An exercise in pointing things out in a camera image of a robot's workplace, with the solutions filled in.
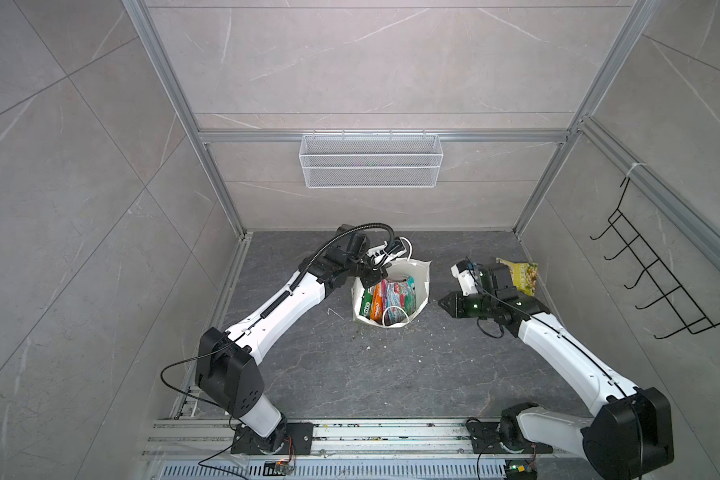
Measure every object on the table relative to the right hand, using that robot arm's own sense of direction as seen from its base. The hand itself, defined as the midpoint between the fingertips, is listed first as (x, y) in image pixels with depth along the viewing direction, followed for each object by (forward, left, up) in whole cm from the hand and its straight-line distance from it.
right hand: (441, 300), depth 83 cm
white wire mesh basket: (+46, +19, +16) cm, 52 cm away
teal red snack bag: (+2, +11, -3) cm, 12 cm away
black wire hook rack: (-17, -44, +18) cm, 50 cm away
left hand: (+8, +15, +12) cm, 21 cm away
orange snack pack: (-1, +19, -5) cm, 19 cm away
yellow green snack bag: (+15, -33, -10) cm, 38 cm away
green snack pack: (0, +21, -1) cm, 21 cm away
